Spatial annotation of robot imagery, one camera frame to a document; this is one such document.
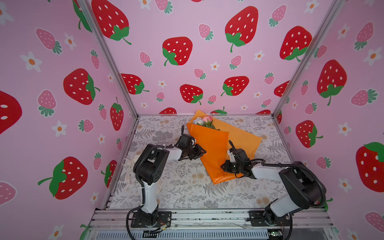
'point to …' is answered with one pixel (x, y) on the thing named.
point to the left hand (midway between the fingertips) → (206, 152)
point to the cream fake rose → (208, 124)
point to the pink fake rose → (207, 118)
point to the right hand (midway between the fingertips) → (220, 166)
